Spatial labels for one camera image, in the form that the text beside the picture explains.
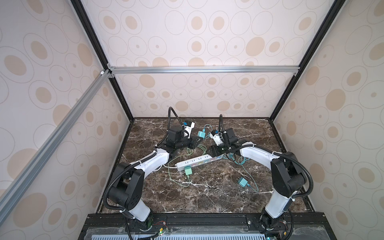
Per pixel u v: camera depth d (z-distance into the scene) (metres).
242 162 0.94
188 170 0.87
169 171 0.88
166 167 0.91
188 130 0.76
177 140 0.69
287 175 0.48
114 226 0.73
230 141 0.73
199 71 0.90
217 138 0.84
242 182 0.85
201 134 0.83
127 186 0.45
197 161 0.88
